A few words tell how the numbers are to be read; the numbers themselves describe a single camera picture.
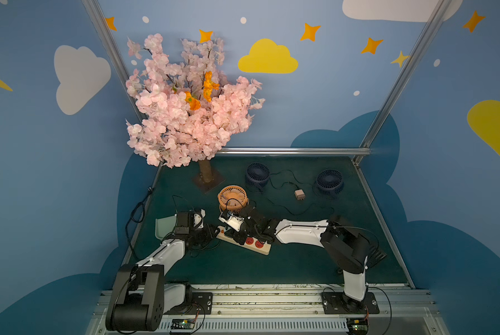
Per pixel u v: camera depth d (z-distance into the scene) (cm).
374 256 85
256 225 69
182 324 72
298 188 108
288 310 73
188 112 75
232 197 93
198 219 81
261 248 86
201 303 76
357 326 72
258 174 102
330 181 102
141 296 41
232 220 76
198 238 78
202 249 86
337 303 73
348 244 50
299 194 105
